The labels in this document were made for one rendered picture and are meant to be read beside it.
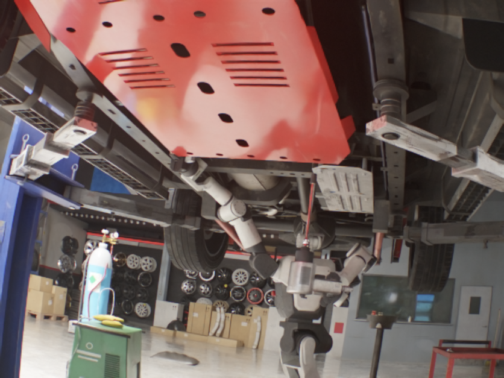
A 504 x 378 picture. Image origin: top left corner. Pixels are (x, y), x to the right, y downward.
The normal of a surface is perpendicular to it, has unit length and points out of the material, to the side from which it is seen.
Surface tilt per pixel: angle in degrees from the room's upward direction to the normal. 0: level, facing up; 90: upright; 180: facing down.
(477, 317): 90
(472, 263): 90
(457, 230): 90
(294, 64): 178
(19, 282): 90
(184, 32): 178
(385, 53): 170
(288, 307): 100
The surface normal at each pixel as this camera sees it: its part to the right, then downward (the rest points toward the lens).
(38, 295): -0.07, -0.25
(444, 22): -0.13, 0.96
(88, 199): 0.41, -0.16
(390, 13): -0.21, 0.81
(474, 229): -0.60, -0.26
